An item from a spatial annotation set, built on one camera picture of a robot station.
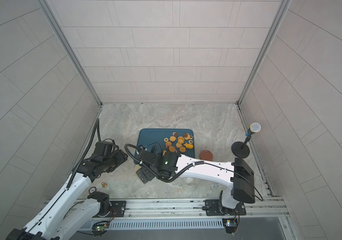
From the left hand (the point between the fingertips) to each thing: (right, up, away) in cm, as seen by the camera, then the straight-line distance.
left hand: (128, 155), depth 81 cm
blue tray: (+19, +6, +14) cm, 25 cm away
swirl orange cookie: (+29, +6, +13) cm, 33 cm away
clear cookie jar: (+33, -13, -2) cm, 36 cm away
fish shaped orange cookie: (+34, +3, +11) cm, 36 cm away
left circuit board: (-7, -27, -16) cm, 32 cm away
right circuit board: (+52, -29, -12) cm, 60 cm away
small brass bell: (-11, -14, -4) cm, 19 cm away
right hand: (+13, -4, -10) cm, 17 cm away
